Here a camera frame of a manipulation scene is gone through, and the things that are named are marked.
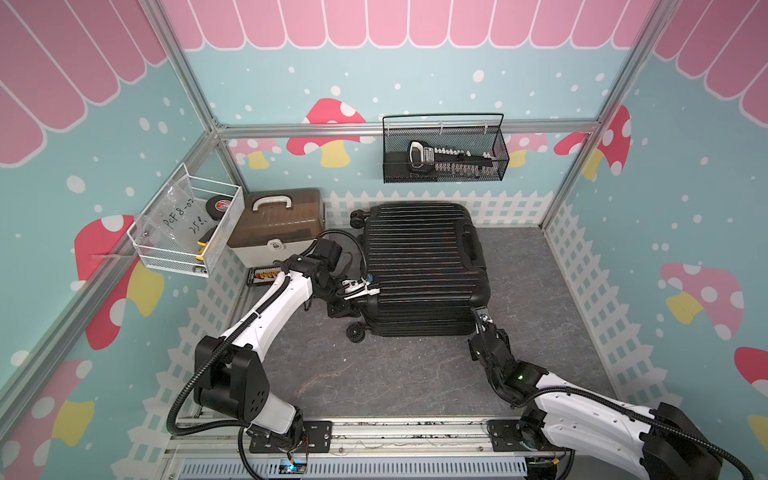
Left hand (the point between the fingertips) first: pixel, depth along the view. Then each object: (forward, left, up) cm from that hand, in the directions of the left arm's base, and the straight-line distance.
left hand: (351, 307), depth 82 cm
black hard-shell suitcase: (+10, -21, +7) cm, 25 cm away
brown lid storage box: (+25, +26, +5) cm, 37 cm away
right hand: (-2, -37, -6) cm, 37 cm away
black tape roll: (+19, +36, +19) cm, 45 cm away
